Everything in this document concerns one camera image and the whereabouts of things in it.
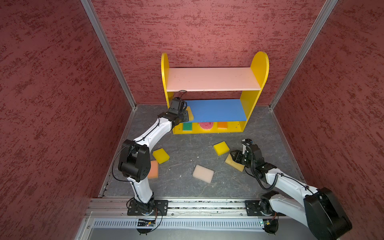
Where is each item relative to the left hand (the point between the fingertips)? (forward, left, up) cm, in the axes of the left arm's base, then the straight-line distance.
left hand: (184, 117), depth 91 cm
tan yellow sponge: (-22, -28, -14) cm, 39 cm away
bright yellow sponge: (-19, +14, -14) cm, 28 cm away
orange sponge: (+6, -27, -15) cm, 31 cm away
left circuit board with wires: (-53, +15, -18) cm, 58 cm away
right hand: (-20, -29, -12) cm, 37 cm away
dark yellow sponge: (+3, -4, -1) cm, 5 cm away
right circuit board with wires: (-54, -45, -18) cm, 72 cm away
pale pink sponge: (-30, -13, -16) cm, 36 cm away
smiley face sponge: (+3, -15, -13) cm, 20 cm away
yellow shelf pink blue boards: (+29, -28, -10) cm, 42 cm away
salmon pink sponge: (-29, +17, -16) cm, 38 cm away
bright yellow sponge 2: (-12, -25, -17) cm, 32 cm away
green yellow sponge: (+3, -1, -14) cm, 14 cm away
